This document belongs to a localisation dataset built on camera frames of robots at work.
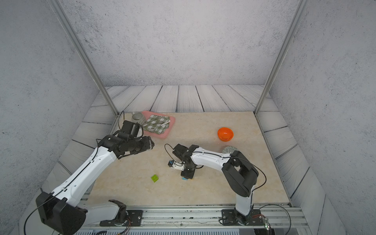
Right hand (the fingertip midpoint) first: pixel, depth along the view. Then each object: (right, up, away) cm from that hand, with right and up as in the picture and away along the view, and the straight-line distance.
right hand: (188, 173), depth 85 cm
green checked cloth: (-24, +28, +27) cm, 46 cm away
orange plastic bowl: (+25, +21, +19) cm, 38 cm away
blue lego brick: (-3, -3, +1) cm, 4 cm away
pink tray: (-19, +20, +23) cm, 36 cm away
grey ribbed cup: (-37, +33, +23) cm, 54 cm away
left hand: (-19, +17, -7) cm, 26 cm away
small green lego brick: (-20, -3, 0) cm, 20 cm away
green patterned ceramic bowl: (+26, +12, +11) cm, 31 cm away
